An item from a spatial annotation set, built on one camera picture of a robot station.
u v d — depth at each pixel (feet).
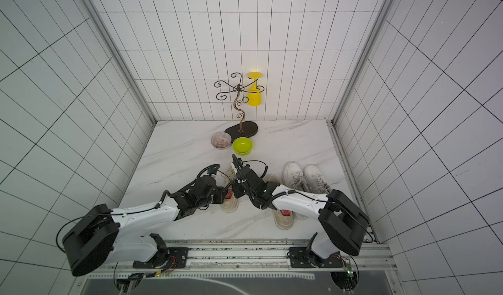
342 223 1.40
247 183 2.03
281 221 2.53
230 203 2.67
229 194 2.73
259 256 2.44
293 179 2.85
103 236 1.34
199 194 2.12
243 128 3.70
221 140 3.51
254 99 3.36
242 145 3.48
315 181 2.80
